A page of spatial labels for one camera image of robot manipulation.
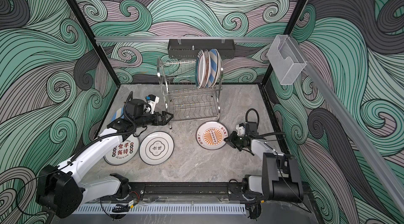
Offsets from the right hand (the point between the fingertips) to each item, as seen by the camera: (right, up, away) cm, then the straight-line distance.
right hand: (225, 139), depth 89 cm
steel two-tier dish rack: (-25, +21, +18) cm, 37 cm away
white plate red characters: (-57, -7, -3) cm, 57 cm away
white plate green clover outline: (-40, -5, -1) cm, 40 cm away
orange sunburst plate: (-8, +1, +4) cm, 9 cm away
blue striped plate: (-70, +14, +15) cm, 72 cm away
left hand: (-31, +16, -9) cm, 36 cm away
